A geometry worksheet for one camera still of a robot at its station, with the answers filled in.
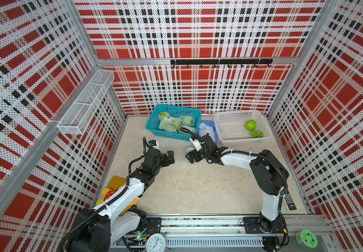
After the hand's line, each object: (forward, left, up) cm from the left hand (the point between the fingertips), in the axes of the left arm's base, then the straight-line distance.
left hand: (168, 153), depth 86 cm
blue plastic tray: (+30, -26, -8) cm, 40 cm away
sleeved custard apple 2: (+31, -11, -6) cm, 33 cm away
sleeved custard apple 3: (+27, -3, -5) cm, 28 cm away
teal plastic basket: (+28, +14, -5) cm, 32 cm away
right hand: (+4, -15, -6) cm, 16 cm away
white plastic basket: (+28, -42, -12) cm, 52 cm away
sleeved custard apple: (+35, +8, -5) cm, 36 cm away
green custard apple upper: (+26, -55, -7) cm, 61 cm away
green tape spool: (-39, -63, -7) cm, 74 cm away
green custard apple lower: (+17, -56, -6) cm, 59 cm away
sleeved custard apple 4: (+22, +1, -5) cm, 23 cm away
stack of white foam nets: (+23, -22, -8) cm, 33 cm away
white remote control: (-23, -64, -11) cm, 69 cm away
